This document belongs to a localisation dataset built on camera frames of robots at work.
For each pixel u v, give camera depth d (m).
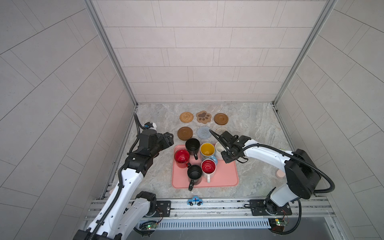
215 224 0.68
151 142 0.56
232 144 0.64
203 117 1.08
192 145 0.88
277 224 0.68
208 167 0.83
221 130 1.02
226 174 0.80
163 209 0.71
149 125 0.65
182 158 0.87
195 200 0.72
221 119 1.08
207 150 0.88
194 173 0.81
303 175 0.43
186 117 1.08
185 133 0.99
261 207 0.71
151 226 0.64
